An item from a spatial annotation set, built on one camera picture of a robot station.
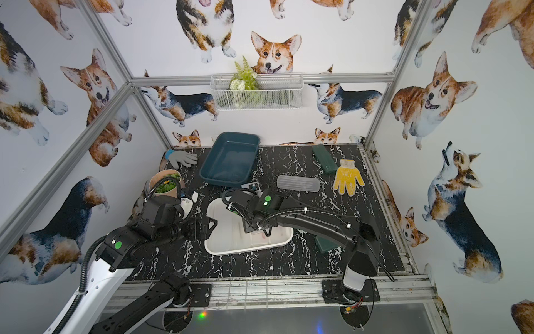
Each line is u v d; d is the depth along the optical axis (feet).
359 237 1.37
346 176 3.50
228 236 2.82
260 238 2.82
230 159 3.98
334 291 2.41
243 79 2.69
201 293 2.42
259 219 1.56
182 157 3.80
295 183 3.43
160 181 3.11
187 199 1.95
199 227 1.95
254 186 2.15
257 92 2.88
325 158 3.72
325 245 2.79
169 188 2.96
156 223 1.57
